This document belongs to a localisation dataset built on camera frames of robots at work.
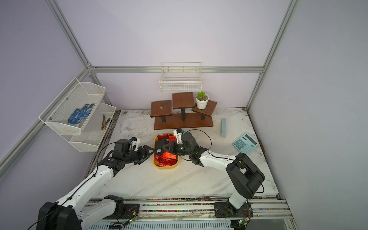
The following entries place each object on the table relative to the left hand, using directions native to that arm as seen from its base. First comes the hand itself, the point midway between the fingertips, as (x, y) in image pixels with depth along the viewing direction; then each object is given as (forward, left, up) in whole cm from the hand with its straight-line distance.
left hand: (152, 154), depth 81 cm
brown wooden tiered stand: (+35, -15, -1) cm, 38 cm away
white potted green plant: (+35, -30, +12) cm, 47 cm away
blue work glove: (+14, +39, +18) cm, 45 cm away
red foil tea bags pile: (+1, -8, -8) cm, 11 cm away
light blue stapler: (+26, -47, -8) cm, 54 cm away
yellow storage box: (-5, -6, -8) cm, 11 cm away
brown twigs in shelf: (+23, +36, +2) cm, 43 cm away
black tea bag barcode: (+5, -4, +2) cm, 7 cm away
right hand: (+2, -7, +3) cm, 8 cm away
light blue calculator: (+14, -61, -11) cm, 64 cm away
